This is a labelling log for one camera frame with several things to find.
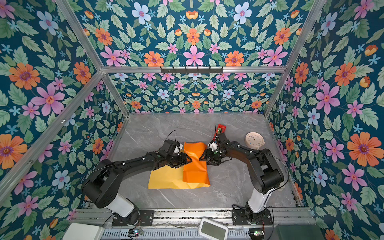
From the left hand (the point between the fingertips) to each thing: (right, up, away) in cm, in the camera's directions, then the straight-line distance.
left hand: (192, 159), depth 85 cm
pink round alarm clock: (+42, +10, +16) cm, 46 cm away
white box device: (-49, -29, -18) cm, 60 cm away
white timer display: (+10, -28, -18) cm, 35 cm away
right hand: (+6, -2, +4) cm, 8 cm away
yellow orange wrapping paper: (0, -8, -3) cm, 9 cm away
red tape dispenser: (+19, +17, +17) cm, 30 cm away
